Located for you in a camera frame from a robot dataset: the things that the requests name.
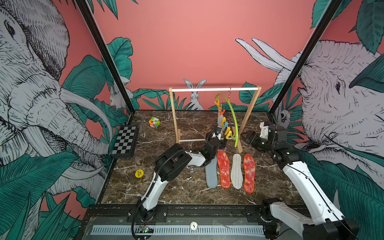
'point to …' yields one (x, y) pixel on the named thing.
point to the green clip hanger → (220, 100)
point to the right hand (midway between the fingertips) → (243, 134)
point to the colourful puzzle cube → (154, 122)
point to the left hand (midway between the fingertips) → (221, 131)
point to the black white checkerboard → (125, 141)
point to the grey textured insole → (236, 174)
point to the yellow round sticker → (139, 173)
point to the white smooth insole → (211, 173)
